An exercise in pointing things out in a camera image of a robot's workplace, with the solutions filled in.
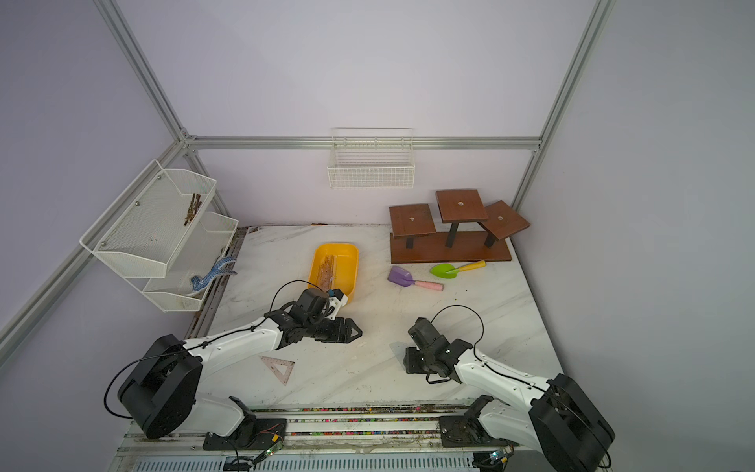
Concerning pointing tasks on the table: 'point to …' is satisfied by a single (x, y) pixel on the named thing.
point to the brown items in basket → (196, 203)
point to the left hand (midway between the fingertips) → (352, 335)
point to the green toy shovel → (449, 271)
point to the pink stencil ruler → (326, 272)
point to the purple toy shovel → (403, 277)
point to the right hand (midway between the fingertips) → (412, 365)
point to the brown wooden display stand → (414, 239)
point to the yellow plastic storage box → (347, 267)
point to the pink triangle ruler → (271, 364)
